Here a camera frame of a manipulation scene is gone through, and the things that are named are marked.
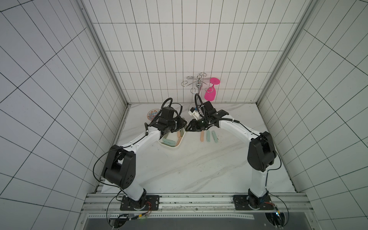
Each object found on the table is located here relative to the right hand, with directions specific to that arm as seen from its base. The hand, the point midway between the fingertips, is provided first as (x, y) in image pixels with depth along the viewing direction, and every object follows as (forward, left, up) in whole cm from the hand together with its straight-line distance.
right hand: (188, 125), depth 86 cm
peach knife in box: (+2, +7, -15) cm, 16 cm away
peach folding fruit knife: (+4, -10, -16) cm, 19 cm away
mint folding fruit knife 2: (+4, -19, -17) cm, 25 cm away
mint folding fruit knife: (+4, -14, -16) cm, 22 cm away
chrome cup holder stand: (+27, -5, +14) cm, 31 cm away
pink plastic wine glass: (+30, -15, +1) cm, 33 cm away
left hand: (0, +2, 0) cm, 2 cm away
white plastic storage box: (0, +12, -15) cm, 19 cm away
